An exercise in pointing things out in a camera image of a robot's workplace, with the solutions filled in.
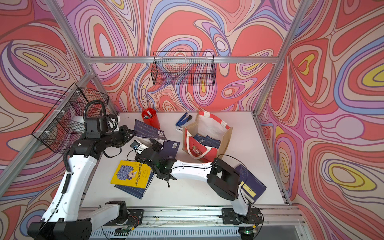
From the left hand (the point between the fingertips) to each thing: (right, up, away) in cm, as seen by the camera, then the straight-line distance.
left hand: (138, 132), depth 71 cm
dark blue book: (+1, +1, +8) cm, 8 cm away
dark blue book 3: (+36, -7, +23) cm, 44 cm away
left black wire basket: (-32, +3, -4) cm, 33 cm away
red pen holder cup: (-4, +9, +35) cm, 36 cm away
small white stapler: (+17, 0, +35) cm, 39 cm away
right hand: (+2, -8, +7) cm, 11 cm away
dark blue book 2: (+11, -12, +27) cm, 32 cm away
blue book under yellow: (-5, -33, +10) cm, 35 cm away
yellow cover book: (-9, -25, +13) cm, 29 cm away
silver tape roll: (-31, +7, +3) cm, 32 cm away
